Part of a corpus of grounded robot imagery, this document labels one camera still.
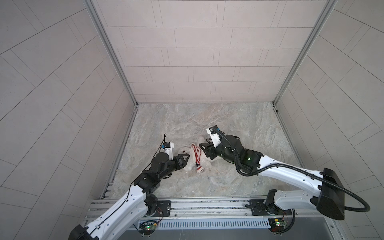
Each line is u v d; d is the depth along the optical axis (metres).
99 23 0.75
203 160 0.79
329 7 0.71
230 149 0.52
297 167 0.46
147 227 0.65
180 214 0.71
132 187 0.53
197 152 0.81
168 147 0.71
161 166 0.57
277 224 0.68
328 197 0.38
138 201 0.52
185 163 0.70
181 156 0.69
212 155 0.62
